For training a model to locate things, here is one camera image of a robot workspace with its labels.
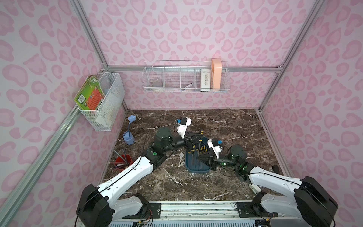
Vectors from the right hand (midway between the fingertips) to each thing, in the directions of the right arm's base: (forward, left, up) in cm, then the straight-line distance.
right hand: (197, 159), depth 71 cm
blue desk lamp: (+20, +45, -12) cm, 51 cm away
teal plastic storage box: (+5, +2, -20) cm, 21 cm away
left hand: (+7, -2, +12) cm, 14 cm away
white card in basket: (+48, -6, +13) cm, 50 cm away
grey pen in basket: (+45, +8, +9) cm, 47 cm away
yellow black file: (+5, -1, +8) cm, 9 cm away
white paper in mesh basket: (+28, +53, +7) cm, 61 cm away
